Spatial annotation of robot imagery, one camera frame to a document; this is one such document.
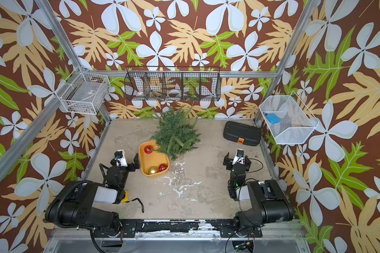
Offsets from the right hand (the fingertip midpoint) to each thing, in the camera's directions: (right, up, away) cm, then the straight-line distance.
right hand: (236, 154), depth 90 cm
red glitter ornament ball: (-43, -8, +1) cm, 44 cm away
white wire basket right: (+26, +17, -13) cm, 34 cm away
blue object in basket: (+19, +20, -4) cm, 28 cm away
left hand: (-62, +1, -1) cm, 62 cm away
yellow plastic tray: (-49, -4, +9) cm, 51 cm away
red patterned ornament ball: (-53, +2, +9) cm, 54 cm away
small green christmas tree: (-33, +11, -16) cm, 38 cm away
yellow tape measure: (-60, -23, -8) cm, 65 cm away
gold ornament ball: (-49, -10, 0) cm, 50 cm away
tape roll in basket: (-37, +39, +9) cm, 54 cm away
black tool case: (+9, +12, +16) cm, 22 cm away
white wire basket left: (-85, +34, -5) cm, 92 cm away
